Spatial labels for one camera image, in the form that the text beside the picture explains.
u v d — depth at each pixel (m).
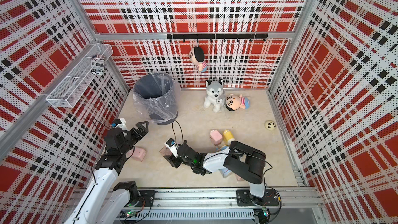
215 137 0.89
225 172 0.75
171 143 0.70
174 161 0.72
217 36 0.88
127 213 0.69
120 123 0.70
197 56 0.91
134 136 0.70
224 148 0.85
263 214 0.66
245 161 0.50
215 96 0.96
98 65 0.78
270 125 0.96
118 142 0.60
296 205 0.72
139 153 0.80
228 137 0.88
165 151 0.82
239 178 0.78
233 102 1.02
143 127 0.73
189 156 0.64
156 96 0.99
